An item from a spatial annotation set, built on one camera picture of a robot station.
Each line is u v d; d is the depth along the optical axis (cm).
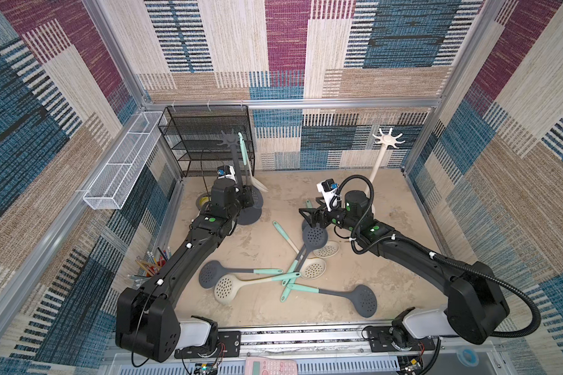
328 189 69
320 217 70
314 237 94
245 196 71
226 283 83
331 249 92
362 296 79
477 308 42
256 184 95
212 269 86
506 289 39
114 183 72
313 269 87
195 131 107
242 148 77
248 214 104
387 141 74
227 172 69
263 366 69
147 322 40
